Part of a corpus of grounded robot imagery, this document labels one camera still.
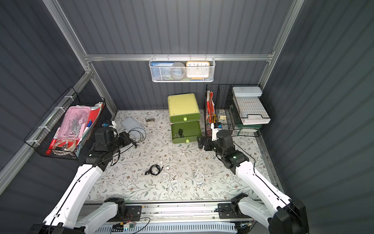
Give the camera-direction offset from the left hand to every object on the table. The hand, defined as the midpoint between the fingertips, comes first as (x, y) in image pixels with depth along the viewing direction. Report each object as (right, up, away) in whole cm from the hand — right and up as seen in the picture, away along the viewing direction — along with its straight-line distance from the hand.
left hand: (128, 134), depth 76 cm
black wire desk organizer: (+63, +15, +44) cm, 78 cm away
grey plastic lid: (-10, +3, +33) cm, 35 cm away
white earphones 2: (+24, -30, +6) cm, 39 cm away
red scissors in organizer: (+49, +20, +40) cm, 67 cm away
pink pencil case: (-25, +6, -4) cm, 26 cm away
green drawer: (+34, +1, +20) cm, 39 cm away
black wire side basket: (-30, -1, -14) cm, 34 cm away
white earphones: (+38, -27, +10) cm, 47 cm away
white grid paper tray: (+73, +18, +20) cm, 77 cm away
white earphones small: (+19, -22, +13) cm, 32 cm away
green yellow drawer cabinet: (+29, +11, +14) cm, 34 cm away
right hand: (+43, -2, +2) cm, 43 cm away
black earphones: (+26, -1, +20) cm, 33 cm away
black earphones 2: (+11, -23, +12) cm, 29 cm away
